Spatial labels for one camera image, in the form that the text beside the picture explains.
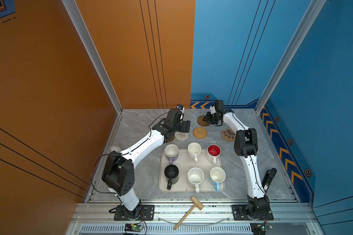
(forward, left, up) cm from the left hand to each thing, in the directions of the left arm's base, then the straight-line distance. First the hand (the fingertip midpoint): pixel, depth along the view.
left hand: (184, 121), depth 86 cm
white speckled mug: (-26, -7, -19) cm, 33 cm away
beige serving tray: (-17, +12, -21) cm, 30 cm away
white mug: (-10, -6, -17) cm, 21 cm away
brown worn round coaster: (+1, +8, -21) cm, 22 cm away
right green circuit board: (-50, -36, -21) cm, 65 cm away
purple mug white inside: (-11, +8, -19) cm, 24 cm away
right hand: (+17, -15, -18) cm, 29 cm away
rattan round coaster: (+6, -12, -20) cm, 24 cm away
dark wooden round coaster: (+16, -15, -20) cm, 29 cm away
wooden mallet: (-39, -7, -20) cm, 44 cm away
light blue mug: (-25, -19, -19) cm, 37 cm away
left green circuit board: (-50, +25, -23) cm, 60 cm away
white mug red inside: (-11, -19, -19) cm, 29 cm away
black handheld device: (-26, -48, -18) cm, 58 cm away
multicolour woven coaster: (+2, +2, -19) cm, 20 cm away
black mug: (-25, +7, -19) cm, 32 cm away
